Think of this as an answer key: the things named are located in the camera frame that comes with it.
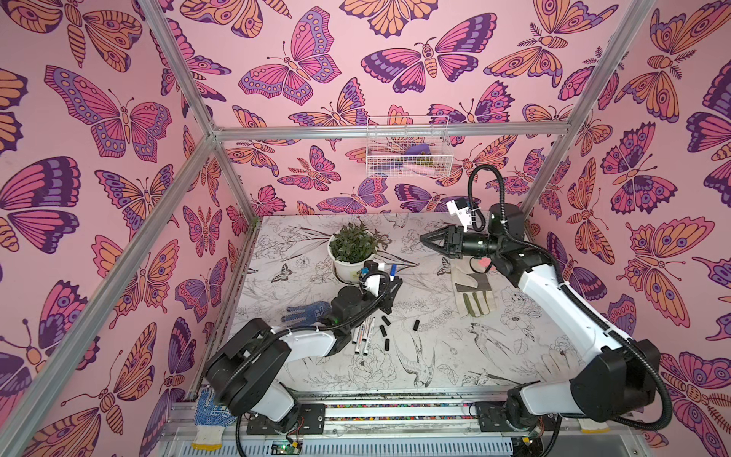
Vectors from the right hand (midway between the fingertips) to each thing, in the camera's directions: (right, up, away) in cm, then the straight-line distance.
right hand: (424, 238), depth 70 cm
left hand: (-4, -11, +8) cm, 15 cm away
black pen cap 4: (-9, -26, +22) cm, 35 cm away
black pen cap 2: (-10, -29, +20) cm, 36 cm away
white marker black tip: (-18, -30, +17) cm, 39 cm away
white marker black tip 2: (-17, -31, +17) cm, 39 cm away
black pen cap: (+1, -27, +20) cm, 34 cm away
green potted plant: (-18, -1, +20) cm, 27 cm away
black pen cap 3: (-9, -32, +16) cm, 37 cm away
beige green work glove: (+22, -16, +28) cm, 39 cm away
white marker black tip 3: (-15, -34, +15) cm, 40 cm away
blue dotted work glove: (-33, -24, +24) cm, 47 cm away
